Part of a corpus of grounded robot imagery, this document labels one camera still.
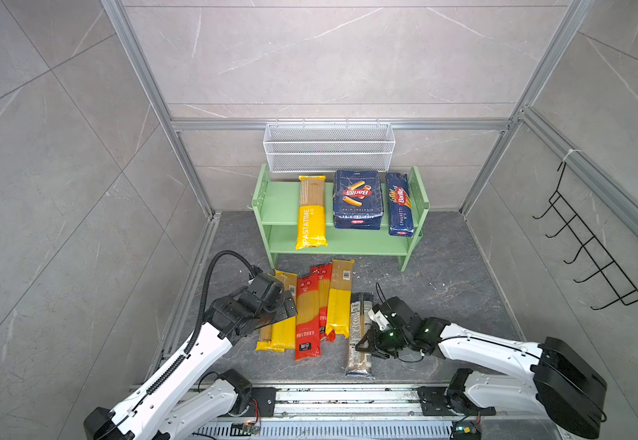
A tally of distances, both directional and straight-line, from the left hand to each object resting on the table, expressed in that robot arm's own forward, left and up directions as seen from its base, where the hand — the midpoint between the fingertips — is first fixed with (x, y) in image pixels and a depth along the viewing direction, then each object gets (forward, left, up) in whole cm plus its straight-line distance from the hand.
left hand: (285, 304), depth 75 cm
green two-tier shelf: (+29, +4, +10) cm, 31 cm away
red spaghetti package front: (-5, -6, -12) cm, 14 cm away
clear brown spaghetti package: (+4, -23, -10) cm, 26 cm away
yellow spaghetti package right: (+1, -16, -12) cm, 20 cm away
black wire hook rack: (-2, -78, +13) cm, 79 cm away
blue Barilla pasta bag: (+24, -22, +16) cm, 36 cm away
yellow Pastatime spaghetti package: (+22, -8, +13) cm, 27 cm away
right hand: (-10, -21, -11) cm, 26 cm away
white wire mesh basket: (+56, -15, +13) cm, 59 cm away
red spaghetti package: (+8, -11, -13) cm, 19 cm away
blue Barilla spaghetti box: (+20, -34, +14) cm, 42 cm away
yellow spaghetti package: (-5, +3, -12) cm, 13 cm away
